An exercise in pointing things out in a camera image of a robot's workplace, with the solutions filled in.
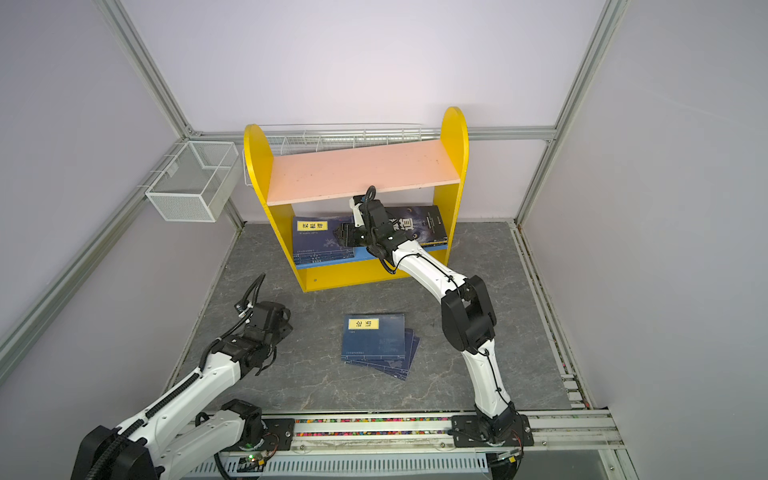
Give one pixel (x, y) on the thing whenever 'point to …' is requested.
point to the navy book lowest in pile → (396, 368)
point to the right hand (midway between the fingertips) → (341, 232)
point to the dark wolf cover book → (422, 223)
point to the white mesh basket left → (194, 185)
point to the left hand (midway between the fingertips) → (281, 326)
